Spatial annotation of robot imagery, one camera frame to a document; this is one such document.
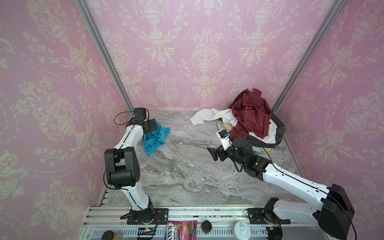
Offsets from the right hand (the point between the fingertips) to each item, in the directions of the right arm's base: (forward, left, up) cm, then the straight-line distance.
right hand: (215, 142), depth 77 cm
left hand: (+19, +39, -7) cm, 44 cm away
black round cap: (-35, +7, -10) cm, 37 cm away
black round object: (-38, -26, -25) cm, 52 cm away
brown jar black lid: (-36, +47, -11) cm, 60 cm away
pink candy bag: (-35, +18, -18) cm, 44 cm away
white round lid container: (-37, -9, -17) cm, 41 cm away
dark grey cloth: (+13, -45, -15) cm, 50 cm away
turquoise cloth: (+16, +37, -16) cm, 43 cm away
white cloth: (+31, -15, -14) cm, 37 cm away
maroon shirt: (+25, -28, -6) cm, 38 cm away
